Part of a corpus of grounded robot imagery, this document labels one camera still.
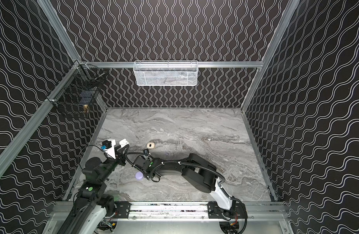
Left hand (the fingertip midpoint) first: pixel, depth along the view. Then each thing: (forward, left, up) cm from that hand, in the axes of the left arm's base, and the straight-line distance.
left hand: (129, 145), depth 74 cm
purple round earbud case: (-7, -1, -21) cm, 22 cm away
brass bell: (+19, +29, +7) cm, 35 cm away
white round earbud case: (+1, +3, +1) cm, 3 cm away
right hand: (-2, -7, -23) cm, 24 cm away
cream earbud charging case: (+13, -5, -20) cm, 24 cm away
